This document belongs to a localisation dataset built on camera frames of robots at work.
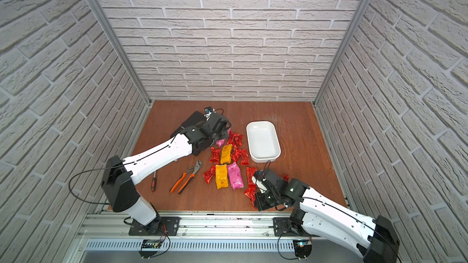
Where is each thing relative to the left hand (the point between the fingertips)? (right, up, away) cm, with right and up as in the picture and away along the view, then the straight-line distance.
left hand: (227, 126), depth 82 cm
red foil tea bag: (-10, -24, +4) cm, 27 cm away
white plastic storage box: (+19, -10, +18) cm, 28 cm away
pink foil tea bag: (+4, -24, +2) cm, 24 cm away
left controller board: (-31, -49, -10) cm, 59 cm away
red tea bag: (-7, -16, +8) cm, 20 cm away
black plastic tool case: (-20, +4, +24) cm, 31 cm away
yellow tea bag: (-1, -15, +10) cm, 18 cm away
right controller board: (+30, -47, -13) cm, 57 cm away
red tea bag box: (+6, -15, +10) cm, 19 cm away
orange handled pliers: (-19, -23, +7) cm, 31 cm away
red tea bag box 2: (+11, -23, +5) cm, 26 cm away
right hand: (+13, -33, -7) cm, 36 cm away
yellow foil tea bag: (-3, -25, +2) cm, 25 cm away
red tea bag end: (+3, -8, +17) cm, 19 cm away
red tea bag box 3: (+11, -30, -6) cm, 33 cm away
